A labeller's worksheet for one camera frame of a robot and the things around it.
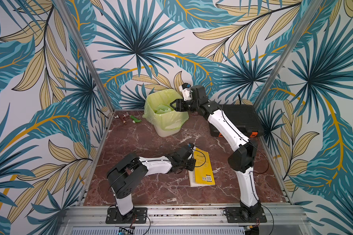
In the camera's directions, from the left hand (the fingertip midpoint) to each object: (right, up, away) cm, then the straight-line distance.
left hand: (194, 164), depth 88 cm
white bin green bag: (-22, +31, +4) cm, 38 cm away
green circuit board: (-35, -28, -17) cm, 48 cm away
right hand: (-12, +36, -5) cm, 39 cm away
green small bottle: (-41, +27, +22) cm, 54 cm away
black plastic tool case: (+40, +29, +19) cm, 53 cm away
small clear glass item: (-57, +30, +25) cm, 69 cm away
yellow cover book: (+5, -5, -3) cm, 7 cm away
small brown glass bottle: (-50, +26, +22) cm, 61 cm away
